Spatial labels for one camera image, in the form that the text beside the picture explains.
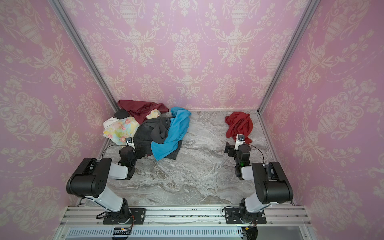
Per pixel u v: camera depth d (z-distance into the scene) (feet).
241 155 2.35
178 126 3.19
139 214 2.45
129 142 2.73
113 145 3.29
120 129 3.37
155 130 3.07
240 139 2.64
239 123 3.37
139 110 3.81
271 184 1.49
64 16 2.37
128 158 2.44
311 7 2.25
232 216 2.39
